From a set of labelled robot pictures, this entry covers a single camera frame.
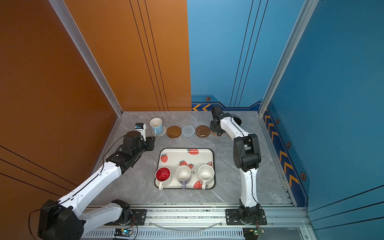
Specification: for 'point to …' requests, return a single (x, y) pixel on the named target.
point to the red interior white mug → (162, 175)
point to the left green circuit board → (122, 232)
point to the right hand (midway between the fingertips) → (215, 128)
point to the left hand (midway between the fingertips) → (152, 136)
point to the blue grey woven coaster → (188, 131)
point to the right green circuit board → (251, 233)
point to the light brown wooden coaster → (174, 131)
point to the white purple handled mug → (183, 173)
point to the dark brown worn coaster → (202, 131)
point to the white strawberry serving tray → (193, 158)
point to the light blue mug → (156, 124)
